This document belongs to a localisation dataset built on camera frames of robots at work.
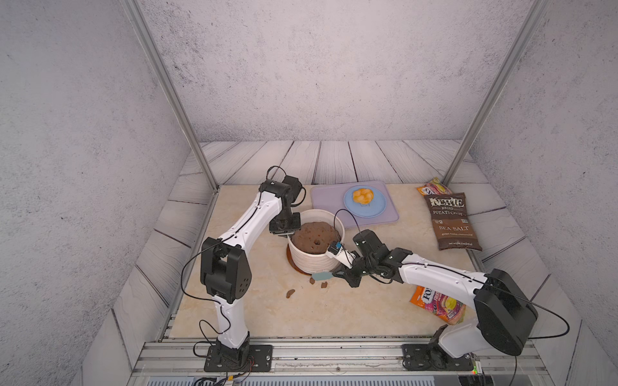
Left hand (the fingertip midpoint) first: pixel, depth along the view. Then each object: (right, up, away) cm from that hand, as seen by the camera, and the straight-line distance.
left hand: (297, 234), depth 86 cm
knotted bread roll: (+28, +14, +26) cm, 41 cm away
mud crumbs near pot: (+10, -19, +3) cm, 21 cm away
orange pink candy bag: (+49, -23, -5) cm, 54 cm away
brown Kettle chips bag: (+65, +3, +19) cm, 68 cm away
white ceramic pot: (+5, -10, -1) cm, 11 cm away
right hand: (+14, -12, -5) cm, 19 cm away
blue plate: (+32, +8, +24) cm, 41 cm away
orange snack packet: (+63, +19, +30) cm, 72 cm away
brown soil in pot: (+6, -1, +3) cm, 7 cm away
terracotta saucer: (-3, -11, +6) cm, 12 cm away
